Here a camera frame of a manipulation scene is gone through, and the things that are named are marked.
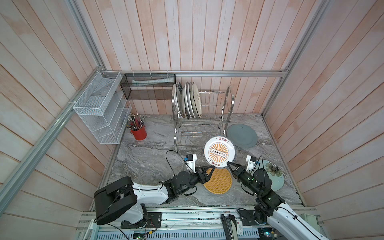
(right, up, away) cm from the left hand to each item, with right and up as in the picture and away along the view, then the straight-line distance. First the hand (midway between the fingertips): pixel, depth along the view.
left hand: (212, 170), depth 74 cm
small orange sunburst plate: (+4, +9, +6) cm, 12 cm away
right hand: (+8, +3, +3) cm, 9 cm away
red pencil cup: (-46, +17, +28) cm, 56 cm away
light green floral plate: (+41, -5, +16) cm, 44 cm away
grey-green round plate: (+28, +16, +34) cm, 47 cm away
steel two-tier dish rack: (+5, +35, +16) cm, 39 cm away
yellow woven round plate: (+6, -10, +12) cm, 17 cm away
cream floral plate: (-7, +38, +12) cm, 40 cm away
